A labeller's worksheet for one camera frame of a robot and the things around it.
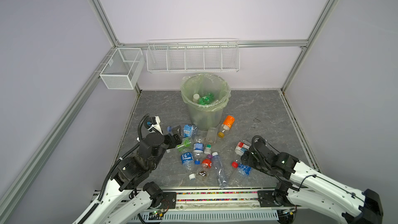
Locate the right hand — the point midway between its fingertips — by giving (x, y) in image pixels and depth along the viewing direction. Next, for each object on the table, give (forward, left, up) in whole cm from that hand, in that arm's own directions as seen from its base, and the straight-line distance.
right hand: (246, 161), depth 79 cm
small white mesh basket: (+53, +75, +20) cm, 94 cm away
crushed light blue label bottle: (+19, +32, -2) cm, 37 cm away
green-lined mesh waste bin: (+24, +21, +6) cm, 32 cm away
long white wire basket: (+58, +29, +25) cm, 69 cm away
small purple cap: (+4, +19, -5) cm, 20 cm away
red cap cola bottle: (-1, +21, -3) cm, 21 cm away
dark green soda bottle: (+36, +20, +8) cm, 42 cm away
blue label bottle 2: (-4, +1, -2) cm, 4 cm away
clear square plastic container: (+18, +17, -6) cm, 26 cm away
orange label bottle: (+24, +7, -2) cm, 25 cm away
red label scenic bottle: (+10, 0, -4) cm, 11 cm away
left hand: (+6, +35, +20) cm, 41 cm away
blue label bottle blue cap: (+7, +25, -1) cm, 26 cm away
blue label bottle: (+1, +31, -1) cm, 31 cm away
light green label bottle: (+11, +32, -2) cm, 34 cm away
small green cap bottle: (+8, +20, -4) cm, 22 cm away
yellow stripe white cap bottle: (+38, +27, +8) cm, 47 cm away
